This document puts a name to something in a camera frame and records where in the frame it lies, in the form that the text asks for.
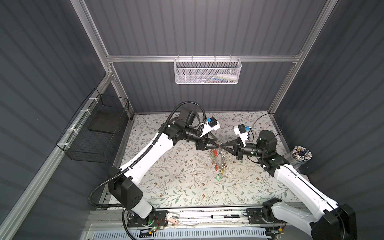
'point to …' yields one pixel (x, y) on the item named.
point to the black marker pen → (229, 216)
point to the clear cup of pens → (299, 155)
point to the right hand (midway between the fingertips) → (223, 148)
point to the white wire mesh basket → (207, 70)
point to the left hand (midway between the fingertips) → (216, 141)
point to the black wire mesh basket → (91, 130)
